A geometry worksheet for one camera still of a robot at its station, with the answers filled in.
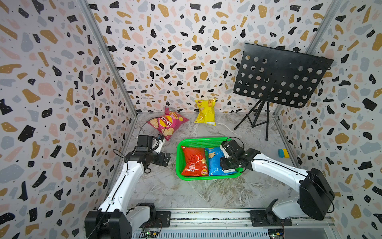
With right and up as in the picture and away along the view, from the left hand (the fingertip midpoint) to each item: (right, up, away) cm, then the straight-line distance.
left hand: (162, 154), depth 82 cm
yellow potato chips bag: (+25, +27, +30) cm, 48 cm away
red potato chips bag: (+18, -5, +5) cm, 20 cm away
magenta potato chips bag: (+2, +20, +23) cm, 31 cm away
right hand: (+33, -6, +2) cm, 33 cm away
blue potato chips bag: (+29, -2, +5) cm, 29 cm away
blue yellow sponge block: (+76, -2, +15) cm, 77 cm away
